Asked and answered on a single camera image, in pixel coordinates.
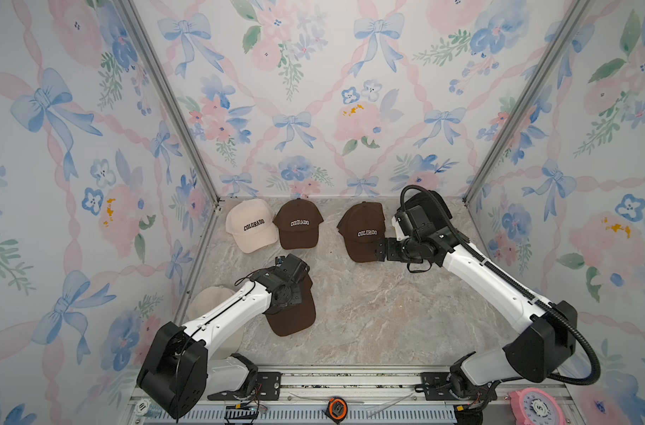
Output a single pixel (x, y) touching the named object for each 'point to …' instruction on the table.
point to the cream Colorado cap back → (251, 221)
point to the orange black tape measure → (337, 409)
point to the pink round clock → (534, 406)
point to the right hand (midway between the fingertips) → (389, 250)
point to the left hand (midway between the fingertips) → (293, 295)
